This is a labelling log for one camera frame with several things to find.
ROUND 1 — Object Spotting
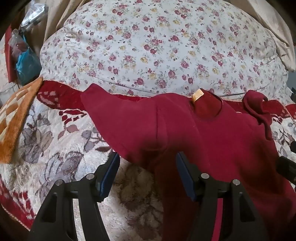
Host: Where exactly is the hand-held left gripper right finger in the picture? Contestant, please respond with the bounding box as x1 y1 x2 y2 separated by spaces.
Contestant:
175 152 270 241

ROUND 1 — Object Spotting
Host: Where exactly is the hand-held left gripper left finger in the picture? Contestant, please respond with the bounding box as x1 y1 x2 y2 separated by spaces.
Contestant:
28 152 121 241

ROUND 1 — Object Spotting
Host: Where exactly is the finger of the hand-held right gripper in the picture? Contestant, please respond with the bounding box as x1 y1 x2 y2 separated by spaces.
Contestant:
276 156 296 186

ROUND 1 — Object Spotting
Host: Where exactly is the dark red sweater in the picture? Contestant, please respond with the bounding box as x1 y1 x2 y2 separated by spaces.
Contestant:
80 83 296 241

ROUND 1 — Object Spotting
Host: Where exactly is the red and beige floral blanket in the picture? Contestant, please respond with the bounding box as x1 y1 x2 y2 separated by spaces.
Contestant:
0 79 296 241

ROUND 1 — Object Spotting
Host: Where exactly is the orange checked mat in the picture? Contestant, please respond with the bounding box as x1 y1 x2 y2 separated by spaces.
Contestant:
0 77 44 163

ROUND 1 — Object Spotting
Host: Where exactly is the white floral quilt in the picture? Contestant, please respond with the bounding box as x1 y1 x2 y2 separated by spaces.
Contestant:
39 0 288 98

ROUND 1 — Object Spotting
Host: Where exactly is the blue plastic bag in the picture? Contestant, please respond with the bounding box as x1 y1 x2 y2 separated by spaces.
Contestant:
16 47 42 85

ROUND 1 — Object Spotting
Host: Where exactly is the beige pillow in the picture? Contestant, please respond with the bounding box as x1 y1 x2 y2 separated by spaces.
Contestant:
247 0 296 72

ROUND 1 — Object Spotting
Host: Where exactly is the red bordered floral cloth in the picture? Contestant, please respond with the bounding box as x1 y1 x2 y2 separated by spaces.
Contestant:
0 23 18 105

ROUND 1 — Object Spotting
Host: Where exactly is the clear plastic bag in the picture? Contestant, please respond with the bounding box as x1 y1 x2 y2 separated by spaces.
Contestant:
8 29 28 61
20 0 49 32

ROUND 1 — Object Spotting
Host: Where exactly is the beige curtain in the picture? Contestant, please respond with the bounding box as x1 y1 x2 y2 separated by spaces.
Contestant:
25 0 93 47

